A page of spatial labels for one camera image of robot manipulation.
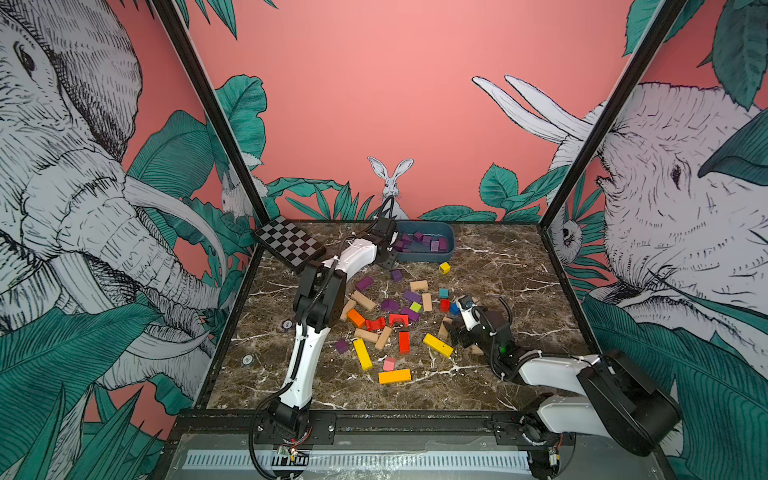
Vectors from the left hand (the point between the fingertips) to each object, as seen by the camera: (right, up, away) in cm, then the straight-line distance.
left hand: (387, 251), depth 106 cm
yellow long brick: (-6, -31, -20) cm, 37 cm away
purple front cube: (-13, -28, -19) cm, 36 cm away
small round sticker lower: (-41, -31, -20) cm, 55 cm away
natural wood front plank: (-6, -26, -15) cm, 31 cm away
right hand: (+21, -18, -16) cm, 32 cm away
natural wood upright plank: (-12, -18, -10) cm, 24 cm away
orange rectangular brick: (-9, -21, -13) cm, 26 cm away
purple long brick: (+9, -15, -7) cm, 19 cm away
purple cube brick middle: (+3, -8, -2) cm, 9 cm away
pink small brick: (+1, -32, -22) cm, 39 cm away
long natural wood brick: (-8, -16, -8) cm, 20 cm away
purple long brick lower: (+8, -20, -11) cm, 24 cm away
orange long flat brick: (+3, -35, -24) cm, 42 cm away
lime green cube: (+10, -18, -10) cm, 23 cm away
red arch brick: (+3, -21, -13) cm, 25 cm away
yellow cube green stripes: (+21, -6, -1) cm, 21 cm away
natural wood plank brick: (+14, -17, -8) cm, 23 cm away
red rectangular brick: (+6, -27, -18) cm, 33 cm away
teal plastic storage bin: (+15, +4, +6) cm, 16 cm away
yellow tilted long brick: (+16, -28, -18) cm, 37 cm away
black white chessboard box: (-37, +3, +5) cm, 37 cm away
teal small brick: (+20, -14, -5) cm, 25 cm away
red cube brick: (+19, -17, -11) cm, 28 cm away
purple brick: (+21, +3, +6) cm, 22 cm away
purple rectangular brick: (-8, -11, -2) cm, 14 cm away
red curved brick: (-4, -23, -14) cm, 27 cm away
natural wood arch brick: (+11, -12, -4) cm, 17 cm away
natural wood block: (+17, -24, -18) cm, 35 cm away
